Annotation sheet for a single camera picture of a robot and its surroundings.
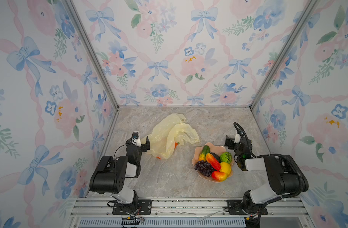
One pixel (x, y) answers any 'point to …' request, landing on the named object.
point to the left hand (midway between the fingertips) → (141, 136)
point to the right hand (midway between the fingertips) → (235, 135)
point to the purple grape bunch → (204, 167)
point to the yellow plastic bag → (169, 133)
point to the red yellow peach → (218, 176)
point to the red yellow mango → (213, 161)
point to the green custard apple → (226, 156)
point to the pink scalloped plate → (214, 148)
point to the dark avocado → (217, 156)
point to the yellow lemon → (226, 168)
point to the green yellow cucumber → (205, 150)
